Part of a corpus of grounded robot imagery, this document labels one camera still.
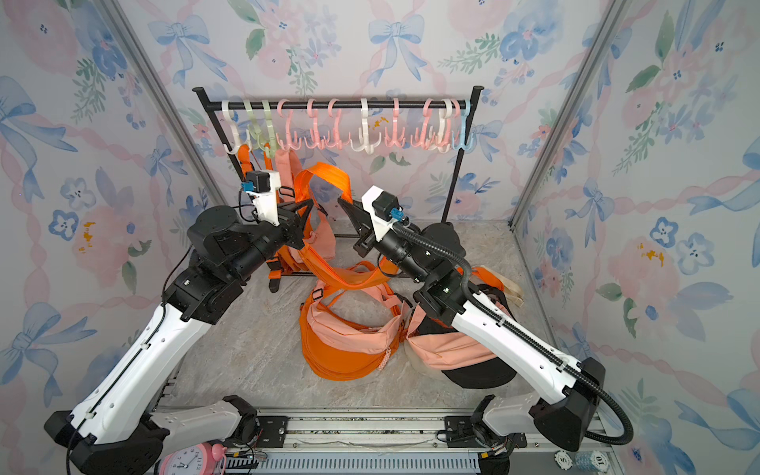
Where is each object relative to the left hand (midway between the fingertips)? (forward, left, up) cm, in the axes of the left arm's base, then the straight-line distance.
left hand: (310, 200), depth 58 cm
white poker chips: (-39, -61, -42) cm, 84 cm away
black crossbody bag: (-22, -41, -35) cm, 58 cm away
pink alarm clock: (-39, +28, -44) cm, 65 cm away
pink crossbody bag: (-19, -29, -30) cm, 46 cm away
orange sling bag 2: (-12, -1, -34) cm, 36 cm away
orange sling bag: (-17, -1, -45) cm, 48 cm away
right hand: (-4, -8, +5) cm, 10 cm away
